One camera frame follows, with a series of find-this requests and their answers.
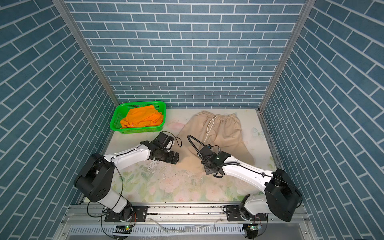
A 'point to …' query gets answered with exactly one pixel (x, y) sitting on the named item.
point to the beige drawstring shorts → (222, 130)
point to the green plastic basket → (120, 112)
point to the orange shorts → (141, 116)
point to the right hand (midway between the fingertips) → (209, 165)
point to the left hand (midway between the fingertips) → (173, 158)
